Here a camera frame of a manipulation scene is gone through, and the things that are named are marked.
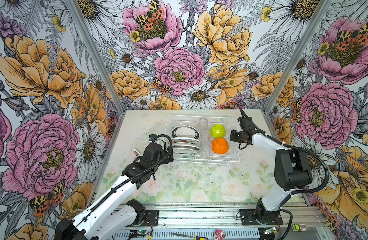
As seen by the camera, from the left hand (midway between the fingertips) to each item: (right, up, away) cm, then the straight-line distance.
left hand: (163, 155), depth 80 cm
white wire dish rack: (+2, +19, +36) cm, 40 cm away
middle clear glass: (+23, +9, +15) cm, 29 cm away
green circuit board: (-11, -35, -8) cm, 37 cm away
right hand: (+41, +6, +16) cm, 45 cm away
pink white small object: (+26, -32, -13) cm, 43 cm away
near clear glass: (+24, +1, +12) cm, 27 cm away
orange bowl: (+32, +3, +13) cm, 35 cm away
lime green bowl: (+32, +12, +22) cm, 41 cm away
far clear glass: (+22, +17, +21) cm, 35 cm away
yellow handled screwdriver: (+16, -35, -11) cm, 40 cm away
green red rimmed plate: (+11, +12, +15) cm, 22 cm away
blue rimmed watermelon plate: (+12, +7, +9) cm, 16 cm away
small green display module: (+64, -31, -10) cm, 72 cm away
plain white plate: (+12, +4, +3) cm, 13 cm away
